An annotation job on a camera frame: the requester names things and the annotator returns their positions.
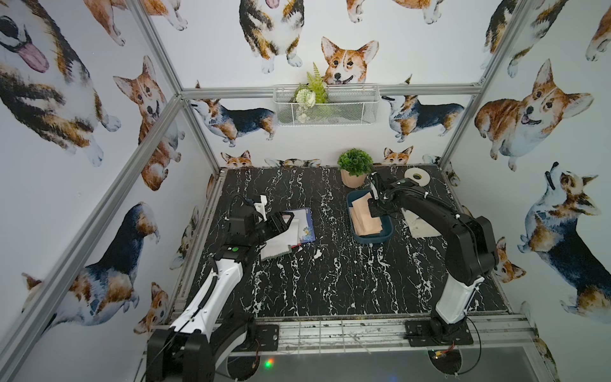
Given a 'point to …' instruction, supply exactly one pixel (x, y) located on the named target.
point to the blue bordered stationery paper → (305, 229)
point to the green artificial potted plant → (356, 161)
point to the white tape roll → (425, 177)
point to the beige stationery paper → (364, 224)
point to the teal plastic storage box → (387, 221)
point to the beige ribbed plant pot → (352, 181)
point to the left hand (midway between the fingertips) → (292, 213)
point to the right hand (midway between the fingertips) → (374, 208)
